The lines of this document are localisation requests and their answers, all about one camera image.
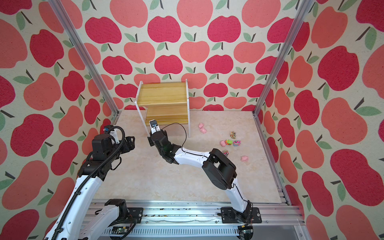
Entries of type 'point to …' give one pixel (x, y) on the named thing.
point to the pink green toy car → (236, 143)
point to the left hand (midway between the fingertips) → (130, 139)
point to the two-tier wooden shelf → (167, 102)
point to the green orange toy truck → (228, 142)
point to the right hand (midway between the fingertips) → (156, 128)
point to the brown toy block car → (233, 134)
